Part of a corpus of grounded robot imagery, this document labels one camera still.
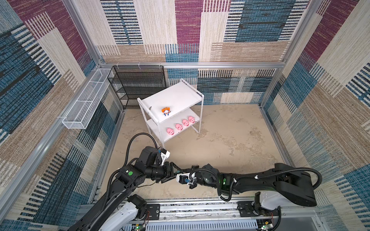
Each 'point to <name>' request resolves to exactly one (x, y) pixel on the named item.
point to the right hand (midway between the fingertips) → (180, 171)
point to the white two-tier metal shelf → (172, 110)
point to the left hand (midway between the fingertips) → (180, 172)
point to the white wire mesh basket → (80, 114)
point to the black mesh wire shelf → (131, 82)
